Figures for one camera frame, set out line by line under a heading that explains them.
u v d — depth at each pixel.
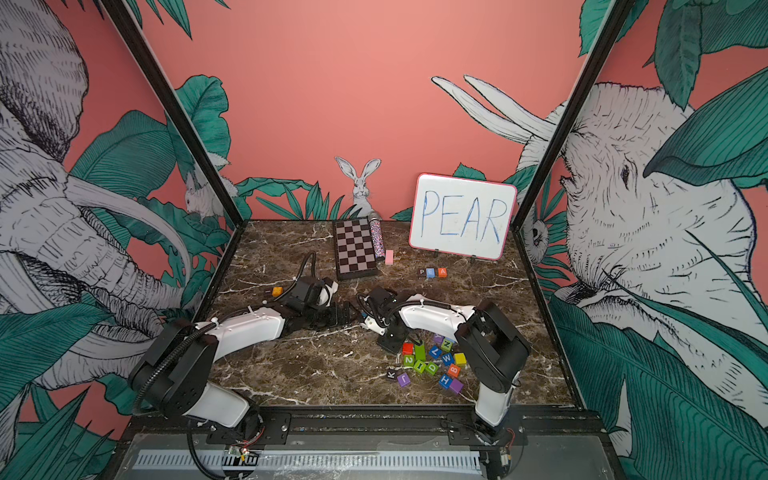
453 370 0.83
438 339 0.88
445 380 0.82
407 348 0.83
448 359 0.85
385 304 0.71
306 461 0.70
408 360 0.84
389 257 1.08
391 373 0.82
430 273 1.05
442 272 1.05
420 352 0.86
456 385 0.81
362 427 0.75
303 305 0.71
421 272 1.05
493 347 0.47
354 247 1.10
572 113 0.86
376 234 1.13
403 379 0.82
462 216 1.04
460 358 0.84
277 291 0.98
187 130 0.92
